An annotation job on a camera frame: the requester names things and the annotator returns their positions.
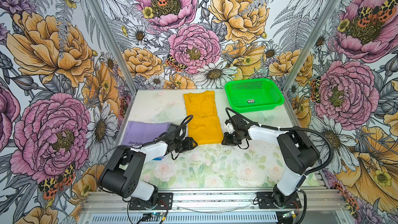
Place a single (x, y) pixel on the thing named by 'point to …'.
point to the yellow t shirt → (204, 126)
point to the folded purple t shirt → (139, 132)
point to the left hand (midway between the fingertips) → (193, 149)
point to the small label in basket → (251, 101)
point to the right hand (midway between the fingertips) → (224, 147)
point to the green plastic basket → (253, 95)
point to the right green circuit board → (288, 214)
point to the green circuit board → (157, 214)
